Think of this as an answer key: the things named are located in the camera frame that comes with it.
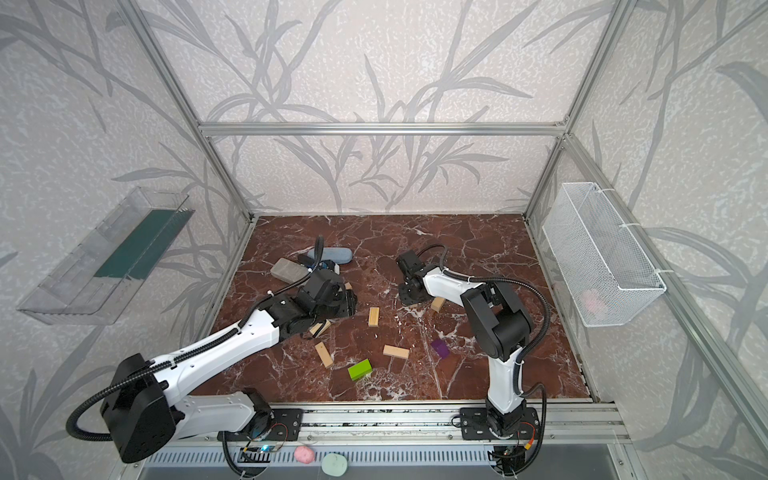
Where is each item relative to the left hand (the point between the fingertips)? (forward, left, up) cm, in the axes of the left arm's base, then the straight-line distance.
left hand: (355, 292), depth 82 cm
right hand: (+9, -15, -14) cm, 22 cm away
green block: (-17, -2, -13) cm, 22 cm away
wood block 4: (-12, -12, -14) cm, 22 cm away
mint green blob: (-38, +2, -10) cm, 39 cm away
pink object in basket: (-7, -60, +7) cm, 61 cm away
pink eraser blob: (-36, +9, -11) cm, 39 cm away
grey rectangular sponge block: (+14, +25, -11) cm, 31 cm away
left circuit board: (-36, +21, -16) cm, 45 cm away
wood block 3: (-13, +9, -13) cm, 21 cm away
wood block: (-1, -5, -13) cm, 14 cm away
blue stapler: (+18, +19, -11) cm, 29 cm away
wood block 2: (+3, -24, -12) cm, 27 cm away
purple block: (-11, -25, -12) cm, 30 cm away
